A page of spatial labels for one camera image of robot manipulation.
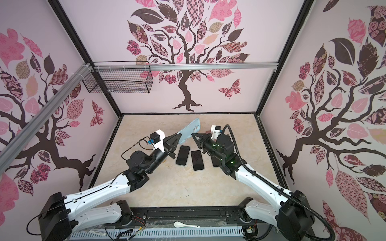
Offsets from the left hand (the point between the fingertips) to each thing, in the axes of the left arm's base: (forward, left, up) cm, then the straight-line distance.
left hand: (181, 135), depth 64 cm
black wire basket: (+48, +33, -1) cm, 58 cm away
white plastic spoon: (-30, +2, -33) cm, 44 cm away
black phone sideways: (+4, -8, -32) cm, 34 cm away
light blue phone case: (+7, -5, -3) cm, 9 cm away
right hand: (+4, -4, -3) cm, 6 cm away
